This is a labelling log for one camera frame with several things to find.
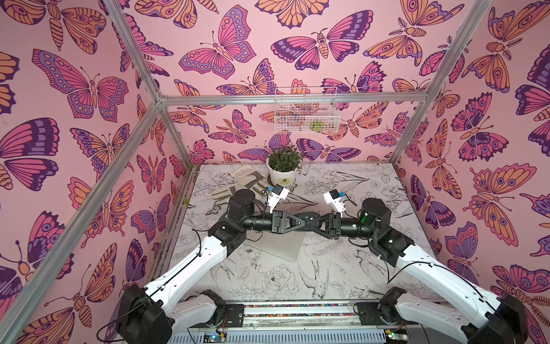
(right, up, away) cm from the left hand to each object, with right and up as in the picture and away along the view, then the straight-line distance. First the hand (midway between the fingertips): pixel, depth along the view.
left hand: (303, 225), depth 63 cm
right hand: (+2, 0, 0) cm, 2 cm away
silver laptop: (-5, -13, +26) cm, 30 cm away
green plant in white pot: (-5, +21, +34) cm, 40 cm away
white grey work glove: (-24, +17, +50) cm, 58 cm away
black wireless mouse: (0, +3, 0) cm, 3 cm away
